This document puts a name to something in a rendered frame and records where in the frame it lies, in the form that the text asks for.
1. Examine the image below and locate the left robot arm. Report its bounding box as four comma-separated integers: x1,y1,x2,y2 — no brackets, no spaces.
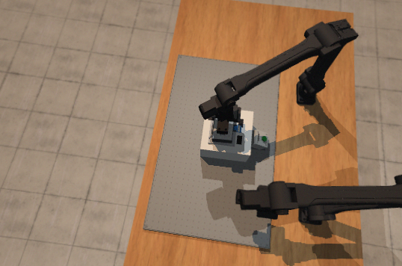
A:
235,175,402,225

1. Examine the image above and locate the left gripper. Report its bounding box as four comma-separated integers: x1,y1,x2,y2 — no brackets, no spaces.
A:
256,185,278,220

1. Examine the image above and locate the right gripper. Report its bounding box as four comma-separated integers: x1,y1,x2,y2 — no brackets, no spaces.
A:
208,105,241,123

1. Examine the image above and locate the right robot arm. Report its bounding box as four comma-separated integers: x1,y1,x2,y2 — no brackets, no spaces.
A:
199,19,359,135

